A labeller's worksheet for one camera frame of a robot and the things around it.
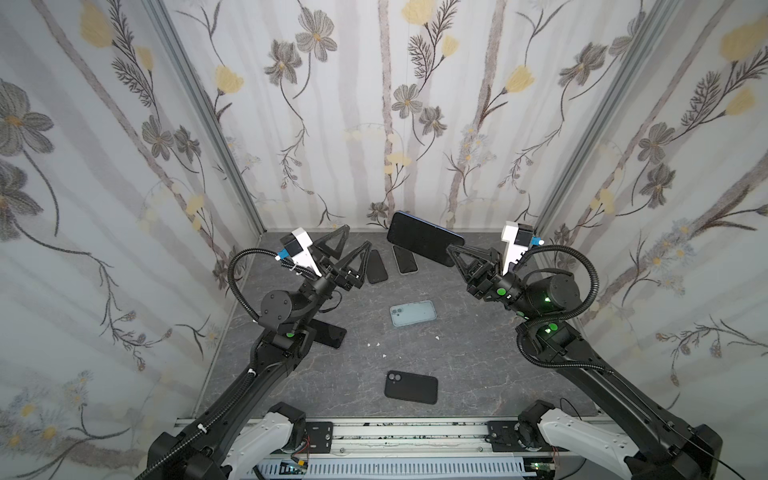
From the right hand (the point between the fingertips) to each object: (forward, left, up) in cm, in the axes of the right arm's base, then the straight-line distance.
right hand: (455, 249), depth 52 cm
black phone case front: (-12, +3, -47) cm, 49 cm away
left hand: (+5, +19, -3) cm, 20 cm away
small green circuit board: (-31, +33, -50) cm, 67 cm away
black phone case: (+32, +16, -53) cm, 64 cm away
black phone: (+2, +29, -48) cm, 56 cm away
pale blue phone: (+11, +2, -48) cm, 49 cm away
